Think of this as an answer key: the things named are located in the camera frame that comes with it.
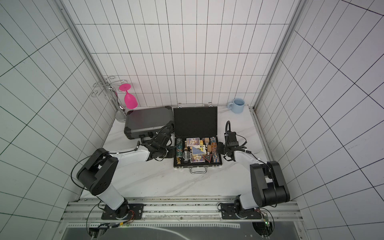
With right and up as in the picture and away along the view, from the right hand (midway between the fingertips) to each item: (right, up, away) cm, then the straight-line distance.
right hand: (220, 145), depth 94 cm
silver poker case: (-27, +28, +18) cm, 43 cm away
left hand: (-30, -6, -3) cm, 31 cm away
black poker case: (-16, +2, 0) cm, 16 cm away
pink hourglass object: (-61, +30, +5) cm, 68 cm away
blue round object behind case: (+17, +27, +19) cm, 37 cm away
